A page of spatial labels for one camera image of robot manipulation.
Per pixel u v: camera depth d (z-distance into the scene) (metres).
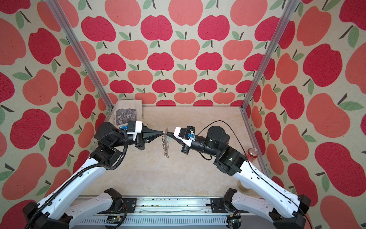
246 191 0.75
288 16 0.72
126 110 1.08
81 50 0.86
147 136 0.53
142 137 0.51
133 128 0.45
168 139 0.56
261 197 0.43
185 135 0.42
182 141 0.46
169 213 0.73
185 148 0.50
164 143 0.58
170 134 0.53
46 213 0.38
